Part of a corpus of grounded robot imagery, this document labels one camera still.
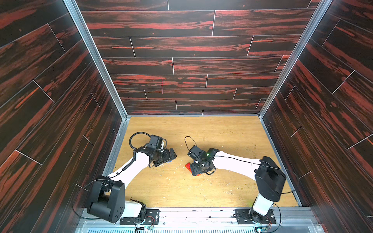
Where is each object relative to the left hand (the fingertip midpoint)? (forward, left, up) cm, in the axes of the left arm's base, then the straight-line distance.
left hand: (172, 157), depth 87 cm
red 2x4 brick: (-1, -10, -8) cm, 13 cm away
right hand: (-4, -16, -4) cm, 17 cm away
